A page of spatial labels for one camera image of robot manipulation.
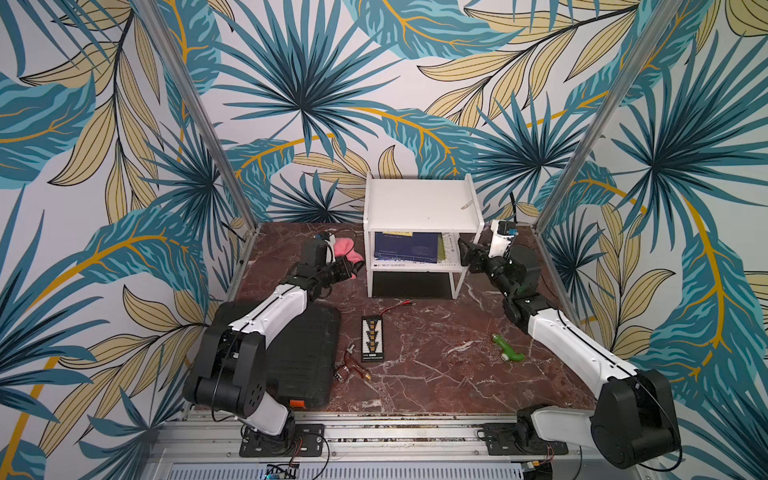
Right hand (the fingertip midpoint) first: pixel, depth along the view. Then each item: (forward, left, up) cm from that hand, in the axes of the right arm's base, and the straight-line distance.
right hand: (473, 238), depth 80 cm
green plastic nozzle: (-23, -13, -26) cm, 37 cm away
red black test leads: (-4, +18, -27) cm, 32 cm away
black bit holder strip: (-16, +28, -26) cm, 41 cm away
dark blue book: (+4, +14, -8) cm, 17 cm away
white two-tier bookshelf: (+5, +7, +7) cm, 11 cm away
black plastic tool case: (-26, +47, -23) cm, 58 cm away
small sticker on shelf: (+5, +2, +7) cm, 9 cm away
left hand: (0, +33, -12) cm, 35 cm away
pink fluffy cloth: (+1, +35, -3) cm, 35 cm away
